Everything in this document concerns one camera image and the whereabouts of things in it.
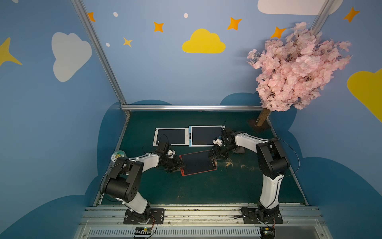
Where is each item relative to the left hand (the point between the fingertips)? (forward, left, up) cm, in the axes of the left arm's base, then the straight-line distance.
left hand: (184, 165), depth 90 cm
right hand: (+6, -18, 0) cm, 19 cm away
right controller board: (-33, -44, -5) cm, 55 cm away
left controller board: (-34, +19, -4) cm, 39 cm away
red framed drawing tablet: (+3, -8, -4) cm, 9 cm away
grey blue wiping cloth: (+11, -36, +1) cm, 37 cm away
